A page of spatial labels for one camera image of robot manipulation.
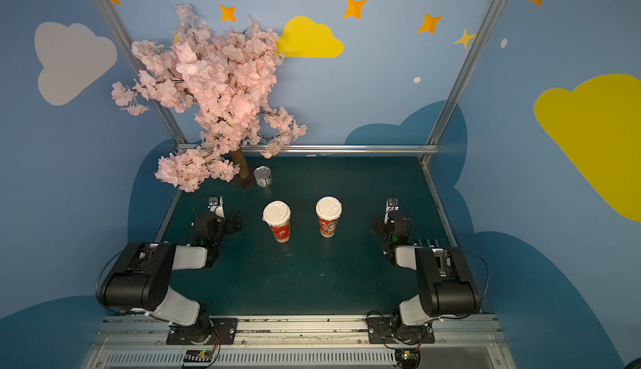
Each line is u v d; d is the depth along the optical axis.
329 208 0.84
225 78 0.64
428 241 0.93
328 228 0.88
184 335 0.73
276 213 0.82
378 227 0.88
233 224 0.86
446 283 0.46
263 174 1.08
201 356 0.72
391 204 0.84
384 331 0.75
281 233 0.87
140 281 0.45
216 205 0.82
